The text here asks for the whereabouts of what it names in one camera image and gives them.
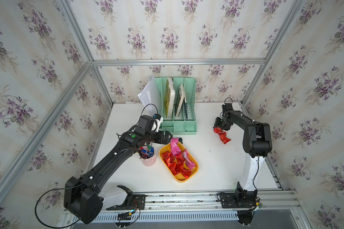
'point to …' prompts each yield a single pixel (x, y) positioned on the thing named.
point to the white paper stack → (151, 97)
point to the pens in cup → (145, 153)
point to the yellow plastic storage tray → (179, 177)
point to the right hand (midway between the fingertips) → (219, 125)
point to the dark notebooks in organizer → (180, 101)
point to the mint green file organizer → (179, 125)
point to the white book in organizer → (172, 98)
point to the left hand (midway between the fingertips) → (167, 136)
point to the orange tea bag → (185, 166)
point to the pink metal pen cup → (150, 161)
